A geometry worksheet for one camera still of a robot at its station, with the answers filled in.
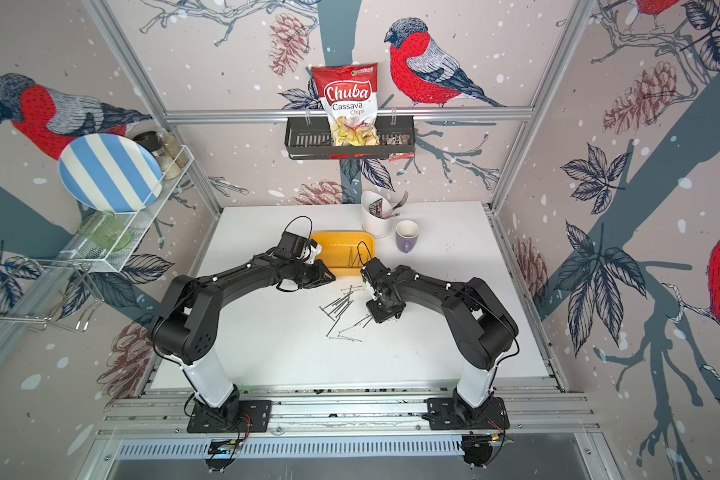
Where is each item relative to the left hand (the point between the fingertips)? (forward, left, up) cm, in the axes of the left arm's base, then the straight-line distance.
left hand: (338, 272), depth 91 cm
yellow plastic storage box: (+14, -1, -10) cm, 17 cm away
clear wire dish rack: (-17, +59, +19) cm, 65 cm away
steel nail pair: (+11, -4, -9) cm, 15 cm away
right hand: (-9, -13, -8) cm, 18 cm away
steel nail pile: (-8, +1, -9) cm, 12 cm away
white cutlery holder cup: (+28, -12, -1) cm, 30 cm away
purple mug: (+18, -23, -3) cm, 30 cm away
